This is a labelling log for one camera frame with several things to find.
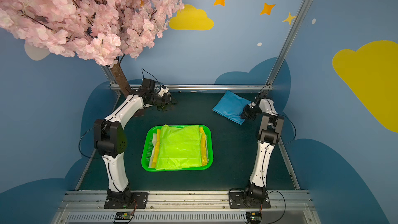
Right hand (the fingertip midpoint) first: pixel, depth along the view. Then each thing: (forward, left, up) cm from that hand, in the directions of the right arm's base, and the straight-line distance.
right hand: (242, 114), depth 107 cm
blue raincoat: (+6, +8, 0) cm, 10 cm away
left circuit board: (-63, +62, -1) cm, 88 cm away
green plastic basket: (-32, +57, +8) cm, 66 cm away
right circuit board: (-59, 0, -4) cm, 59 cm away
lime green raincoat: (-32, +38, +11) cm, 51 cm away
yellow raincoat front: (-32, +52, +6) cm, 61 cm away
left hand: (-8, +43, +18) cm, 47 cm away
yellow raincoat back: (-37, +25, +7) cm, 45 cm away
